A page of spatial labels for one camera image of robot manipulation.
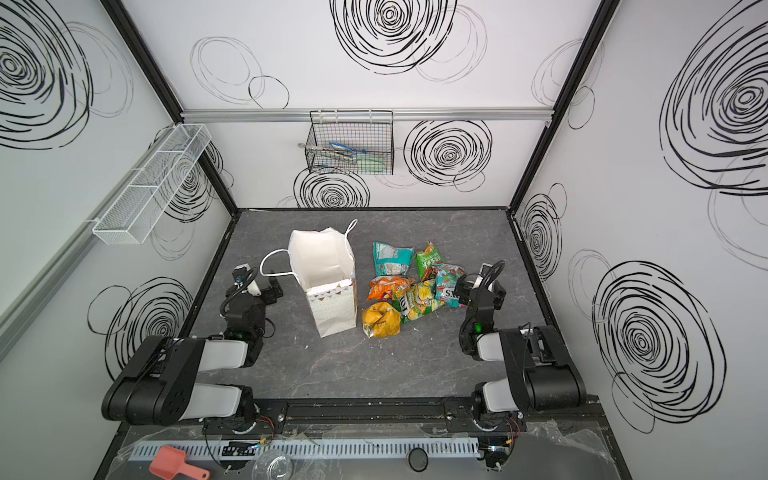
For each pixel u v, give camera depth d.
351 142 0.89
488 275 0.77
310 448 0.64
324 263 0.96
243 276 0.73
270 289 0.81
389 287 0.91
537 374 0.44
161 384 0.43
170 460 0.68
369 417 0.75
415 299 0.90
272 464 0.68
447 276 0.94
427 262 0.97
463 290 0.81
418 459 0.61
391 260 0.97
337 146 0.91
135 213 0.73
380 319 0.81
